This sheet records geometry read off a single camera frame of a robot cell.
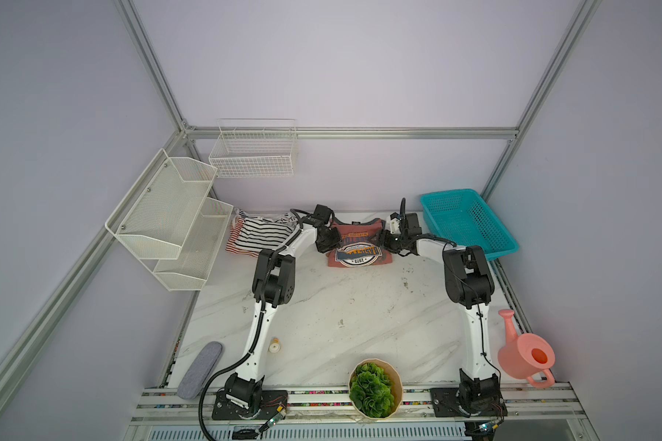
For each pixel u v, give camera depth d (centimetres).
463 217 119
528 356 72
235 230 106
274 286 66
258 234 104
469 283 62
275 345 82
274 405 72
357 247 107
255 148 96
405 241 90
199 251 93
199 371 77
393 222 101
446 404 73
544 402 76
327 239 97
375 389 66
